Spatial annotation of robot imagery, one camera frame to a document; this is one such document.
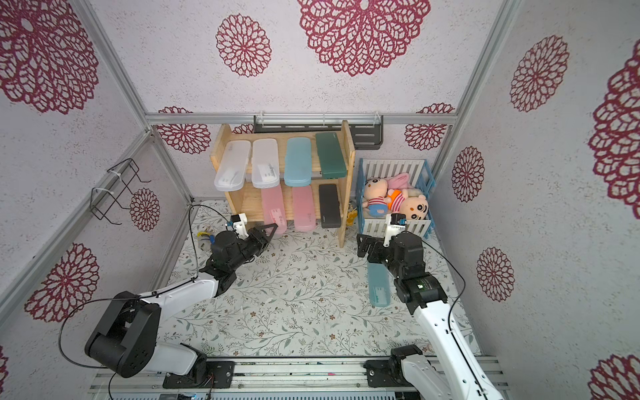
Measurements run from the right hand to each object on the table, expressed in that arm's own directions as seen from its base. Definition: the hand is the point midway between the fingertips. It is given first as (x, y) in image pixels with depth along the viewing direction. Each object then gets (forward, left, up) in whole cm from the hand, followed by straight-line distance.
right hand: (374, 240), depth 76 cm
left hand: (+6, +30, -2) cm, 31 cm away
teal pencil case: (-3, -5, -24) cm, 25 cm away
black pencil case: (+16, +13, -2) cm, 21 cm away
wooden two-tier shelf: (+20, +44, -3) cm, 49 cm away
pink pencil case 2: (+15, +23, -2) cm, 27 cm away
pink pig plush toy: (+42, -18, -13) cm, 47 cm away
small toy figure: (+12, +64, -18) cm, 67 cm away
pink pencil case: (+13, +33, 0) cm, 35 cm away
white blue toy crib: (+33, -4, -12) cm, 35 cm away
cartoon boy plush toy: (+25, -20, -12) cm, 35 cm away
